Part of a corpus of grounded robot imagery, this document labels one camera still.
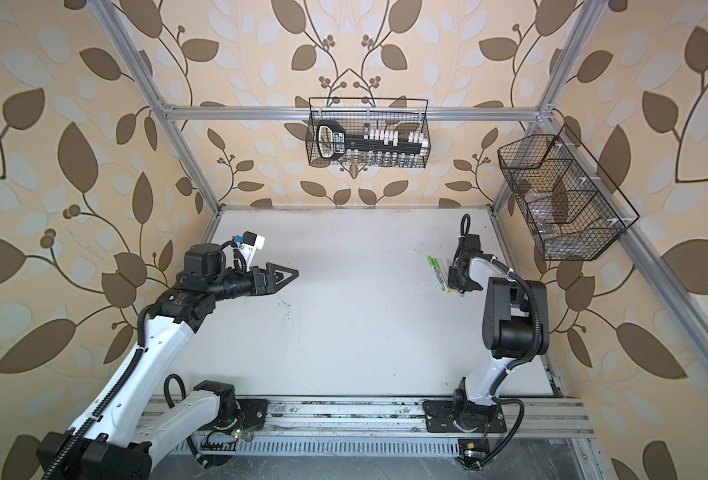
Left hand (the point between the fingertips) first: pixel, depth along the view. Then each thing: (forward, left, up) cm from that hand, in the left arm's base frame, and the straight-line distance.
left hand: (290, 274), depth 70 cm
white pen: (+19, -43, -26) cm, 54 cm away
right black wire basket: (+17, -69, +8) cm, 72 cm away
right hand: (+13, -50, -24) cm, 57 cm away
